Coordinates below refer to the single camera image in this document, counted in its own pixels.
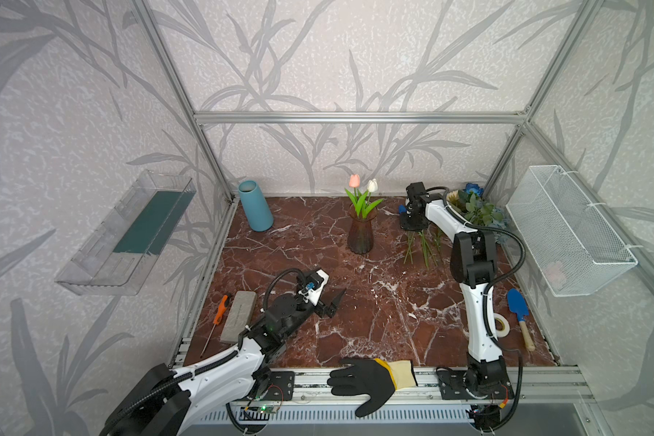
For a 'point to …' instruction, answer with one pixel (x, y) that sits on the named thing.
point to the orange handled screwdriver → (217, 319)
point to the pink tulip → (354, 181)
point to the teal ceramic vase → (256, 208)
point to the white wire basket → (574, 249)
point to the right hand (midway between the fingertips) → (407, 218)
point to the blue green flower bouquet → (472, 208)
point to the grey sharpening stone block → (240, 315)
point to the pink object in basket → (555, 274)
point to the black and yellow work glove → (377, 379)
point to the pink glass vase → (360, 237)
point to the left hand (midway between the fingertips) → (335, 272)
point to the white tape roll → (507, 326)
